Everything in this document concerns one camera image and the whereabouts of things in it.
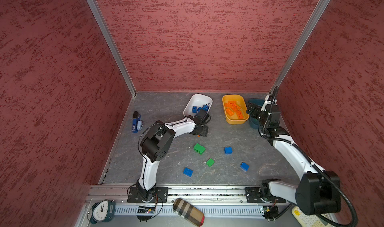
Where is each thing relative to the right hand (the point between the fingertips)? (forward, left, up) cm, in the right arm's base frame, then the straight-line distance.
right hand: (253, 107), depth 84 cm
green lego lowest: (-23, +26, -21) cm, 41 cm away
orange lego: (+22, +3, -20) cm, 30 cm away
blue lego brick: (+14, +34, -17) cm, 41 cm away
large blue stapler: (+8, +75, -18) cm, 78 cm away
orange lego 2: (+12, +8, -19) cm, 24 cm away
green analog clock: (-46, +77, -16) cm, 91 cm away
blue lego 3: (-26, +6, -23) cm, 35 cm away
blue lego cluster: (+15, +31, -18) cm, 39 cm away
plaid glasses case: (-47, +38, -17) cm, 63 cm away
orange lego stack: (+9, +2, -19) cm, 21 cm away
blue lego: (+15, +26, -18) cm, 35 cm away
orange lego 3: (+17, +4, -19) cm, 26 cm away
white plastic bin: (+23, +32, -19) cm, 44 cm away
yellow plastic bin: (+6, +6, -20) cm, 22 cm away
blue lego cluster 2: (-16, +14, -22) cm, 31 cm away
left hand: (-5, +30, -21) cm, 37 cm away
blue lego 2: (-29, +39, -19) cm, 52 cm away
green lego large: (-16, +32, -18) cm, 40 cm away
